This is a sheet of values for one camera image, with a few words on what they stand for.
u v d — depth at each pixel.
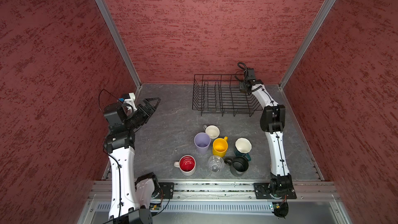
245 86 0.85
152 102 0.63
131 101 0.62
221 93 1.14
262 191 0.74
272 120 0.68
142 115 0.61
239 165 0.81
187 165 0.82
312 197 0.76
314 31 0.89
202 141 0.85
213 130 0.89
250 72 0.87
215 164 0.81
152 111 0.60
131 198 0.39
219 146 0.87
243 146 0.85
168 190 0.74
